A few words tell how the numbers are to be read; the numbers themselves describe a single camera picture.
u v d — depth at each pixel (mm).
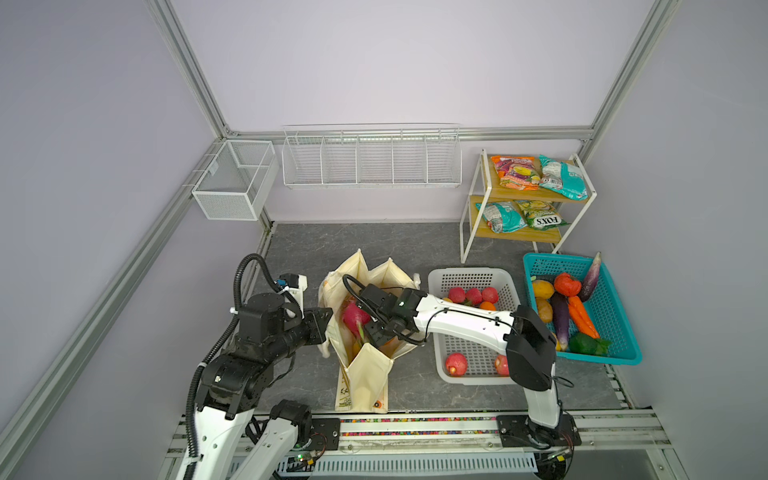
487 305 916
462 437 739
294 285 568
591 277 938
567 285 922
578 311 933
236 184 1017
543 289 946
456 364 789
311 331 560
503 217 962
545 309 907
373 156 986
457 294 941
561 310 922
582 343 839
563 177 819
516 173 825
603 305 909
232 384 411
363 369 663
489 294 938
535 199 923
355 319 788
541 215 964
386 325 598
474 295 939
